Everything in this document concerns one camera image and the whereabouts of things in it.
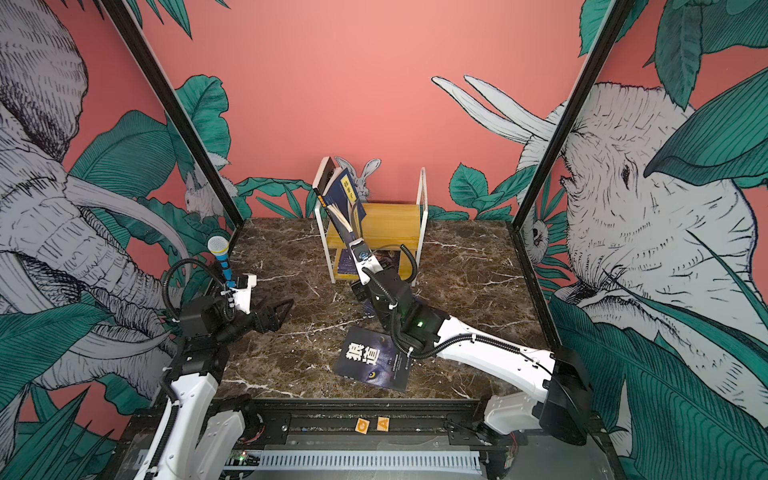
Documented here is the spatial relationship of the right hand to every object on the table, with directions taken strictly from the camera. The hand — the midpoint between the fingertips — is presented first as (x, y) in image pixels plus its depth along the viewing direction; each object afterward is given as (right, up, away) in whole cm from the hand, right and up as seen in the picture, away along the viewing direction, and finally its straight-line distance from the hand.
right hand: (357, 253), depth 67 cm
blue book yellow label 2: (0, -19, +28) cm, 34 cm away
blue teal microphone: (-40, +2, +13) cm, 42 cm away
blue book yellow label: (-5, +16, +17) cm, 24 cm away
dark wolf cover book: (+2, -31, +18) cm, 36 cm away
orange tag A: (+6, -44, +7) cm, 45 cm away
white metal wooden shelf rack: (+7, +8, +25) cm, 27 cm away
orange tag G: (0, -44, +7) cm, 45 cm away
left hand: (-21, -11, +9) cm, 26 cm away
